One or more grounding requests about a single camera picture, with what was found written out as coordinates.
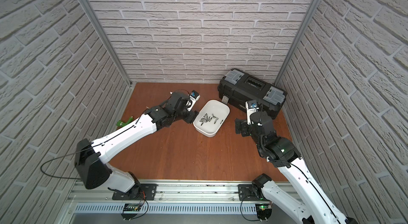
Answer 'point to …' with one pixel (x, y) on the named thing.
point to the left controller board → (130, 210)
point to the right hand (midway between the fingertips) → (248, 117)
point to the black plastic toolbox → (236, 87)
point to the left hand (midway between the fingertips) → (196, 106)
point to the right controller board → (263, 210)
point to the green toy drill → (120, 123)
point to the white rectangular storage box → (209, 129)
